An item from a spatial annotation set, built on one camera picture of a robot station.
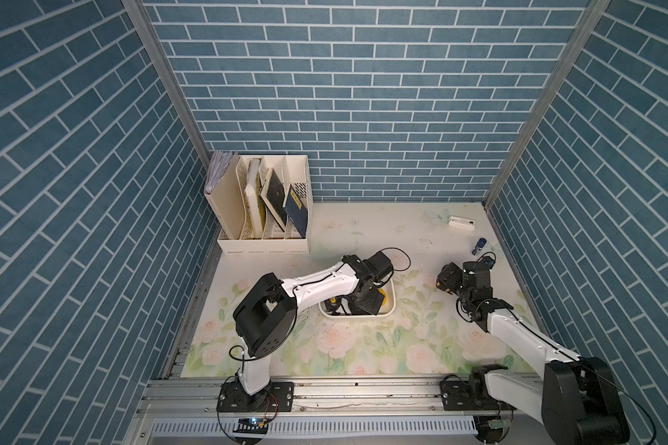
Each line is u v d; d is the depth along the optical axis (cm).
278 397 74
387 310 84
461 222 112
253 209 94
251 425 72
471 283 69
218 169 89
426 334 85
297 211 107
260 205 98
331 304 89
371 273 63
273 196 99
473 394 68
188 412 76
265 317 47
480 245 99
